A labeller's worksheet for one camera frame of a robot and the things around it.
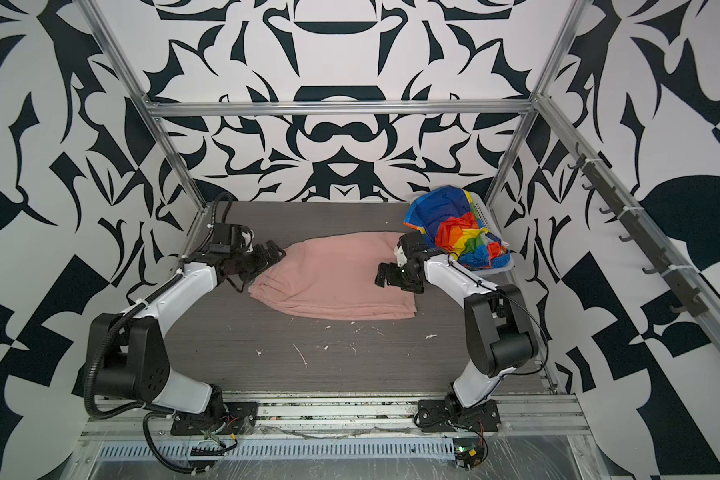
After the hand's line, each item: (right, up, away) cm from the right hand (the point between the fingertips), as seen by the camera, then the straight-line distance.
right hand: (390, 279), depth 91 cm
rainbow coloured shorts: (+21, +20, +14) cm, 32 cm away
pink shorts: (-18, -1, +13) cm, 22 cm away
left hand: (-34, +8, -2) cm, 35 cm away
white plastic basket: (+34, +19, +14) cm, 41 cm away
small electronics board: (+16, -37, -20) cm, 46 cm away
